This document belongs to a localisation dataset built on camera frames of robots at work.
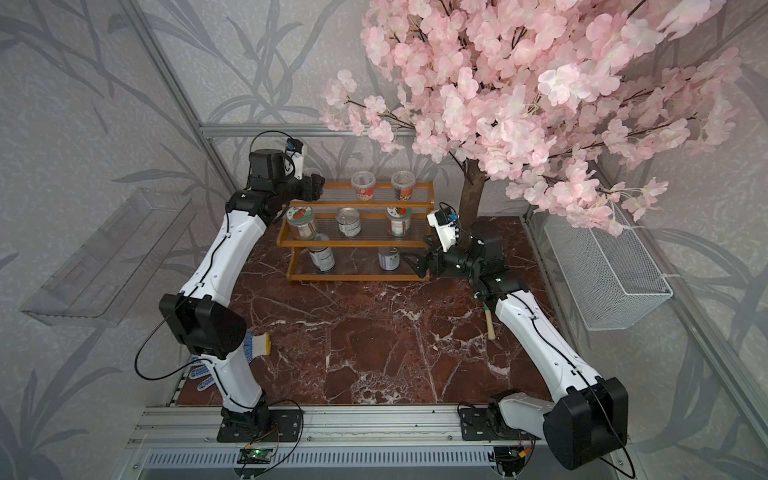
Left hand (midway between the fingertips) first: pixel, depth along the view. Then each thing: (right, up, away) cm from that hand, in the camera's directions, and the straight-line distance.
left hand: (314, 174), depth 81 cm
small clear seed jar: (+14, -2, +1) cm, 14 cm away
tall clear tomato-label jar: (-6, -11, +8) cm, 15 cm away
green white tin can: (-2, -24, +15) cm, 28 cm away
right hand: (+27, -19, -9) cm, 34 cm away
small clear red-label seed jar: (+25, -2, +2) cm, 25 cm away
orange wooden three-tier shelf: (+8, -24, +27) cm, 37 cm away
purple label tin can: (+20, -24, +16) cm, 35 cm away
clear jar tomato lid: (+23, -12, +8) cm, 27 cm away
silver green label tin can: (+8, -12, +10) cm, 17 cm away
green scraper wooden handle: (+51, -43, +9) cm, 67 cm away
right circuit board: (+50, -70, -11) cm, 87 cm away
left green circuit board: (-11, -69, -11) cm, 71 cm away
